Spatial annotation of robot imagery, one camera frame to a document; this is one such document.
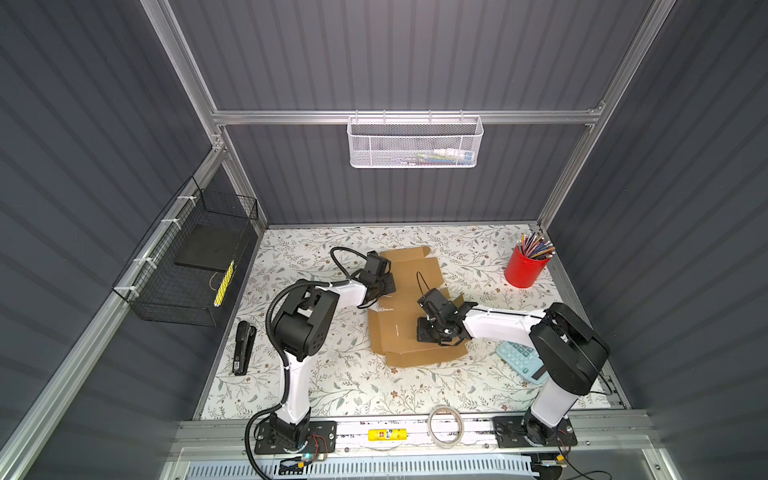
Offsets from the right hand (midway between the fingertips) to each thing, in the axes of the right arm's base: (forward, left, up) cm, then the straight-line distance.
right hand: (421, 335), depth 91 cm
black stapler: (-5, +52, +6) cm, 52 cm away
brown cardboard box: (+3, +9, 0) cm, 10 cm away
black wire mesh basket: (-3, +62, +31) cm, 69 cm away
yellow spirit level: (-27, +10, +3) cm, 29 cm away
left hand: (+19, +10, +1) cm, 22 cm away
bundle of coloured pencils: (+25, -38, +13) cm, 47 cm away
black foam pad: (+11, +55, +31) cm, 64 cm away
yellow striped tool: (-1, +48, +29) cm, 57 cm away
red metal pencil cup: (+21, -34, +5) cm, 41 cm away
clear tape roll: (-27, -1, +2) cm, 27 cm away
